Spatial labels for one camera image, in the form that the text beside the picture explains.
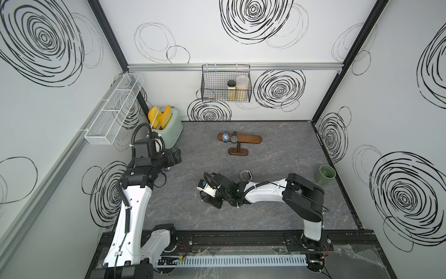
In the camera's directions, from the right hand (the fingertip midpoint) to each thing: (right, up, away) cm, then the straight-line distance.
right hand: (206, 197), depth 84 cm
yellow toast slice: (-24, +40, +10) cm, 48 cm away
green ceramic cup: (+61, +10, +5) cm, 62 cm away
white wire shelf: (-41, +34, -11) cm, 55 cm away
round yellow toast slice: (-30, +42, +12) cm, 53 cm away
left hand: (-14, +23, -10) cm, 28 cm away
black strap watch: (+14, +29, +8) cm, 33 cm away
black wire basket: (+3, +59, +15) cm, 61 cm away
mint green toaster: (-22, +32, +14) cm, 41 cm away
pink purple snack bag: (-23, +12, +11) cm, 28 cm away
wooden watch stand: (+19, +29, +8) cm, 35 cm away
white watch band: (+23, +9, +10) cm, 26 cm away
